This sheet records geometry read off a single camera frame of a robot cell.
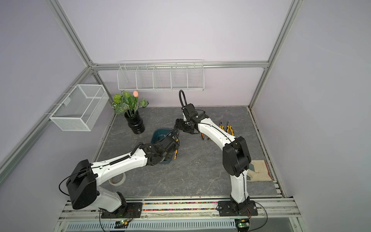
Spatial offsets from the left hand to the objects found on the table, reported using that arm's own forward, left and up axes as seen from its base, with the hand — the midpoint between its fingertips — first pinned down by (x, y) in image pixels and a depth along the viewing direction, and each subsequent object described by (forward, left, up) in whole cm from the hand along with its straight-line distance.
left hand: (167, 150), depth 83 cm
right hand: (+13, -7, +4) cm, 16 cm away
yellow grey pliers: (-8, -6, +14) cm, 17 cm away
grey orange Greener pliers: (+15, -24, -11) cm, 30 cm away
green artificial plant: (+27, +25, +14) cm, 39 cm away
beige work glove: (-14, -55, -10) cm, 57 cm away
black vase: (+24, +23, -1) cm, 33 cm away
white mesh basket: (+24, +49, +15) cm, 57 cm away
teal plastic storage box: (+18, +9, -10) cm, 22 cm away
